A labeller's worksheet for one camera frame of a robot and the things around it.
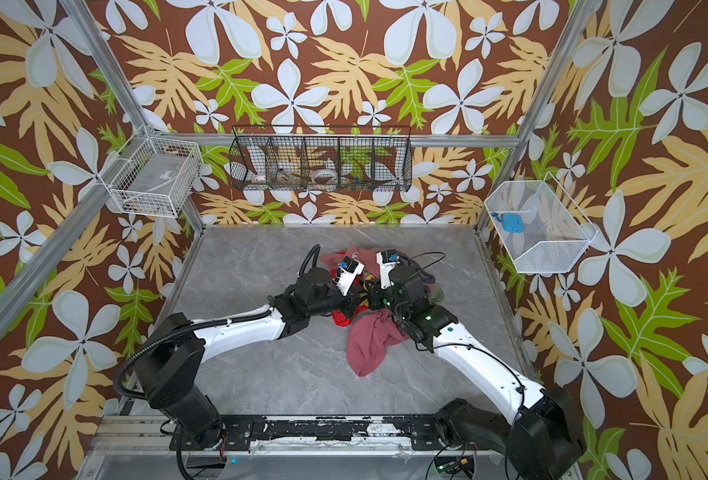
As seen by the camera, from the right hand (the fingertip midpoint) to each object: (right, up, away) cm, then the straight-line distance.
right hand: (366, 282), depth 79 cm
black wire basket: (-14, +39, +17) cm, 45 cm away
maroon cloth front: (+1, -16, +5) cm, 17 cm away
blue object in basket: (+43, +17, +7) cm, 47 cm away
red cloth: (-7, -13, +11) cm, 18 cm away
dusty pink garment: (+1, +7, +7) cm, 10 cm away
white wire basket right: (+51, +14, -1) cm, 52 cm away
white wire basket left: (-61, +30, +7) cm, 68 cm away
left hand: (+1, -2, +1) cm, 2 cm away
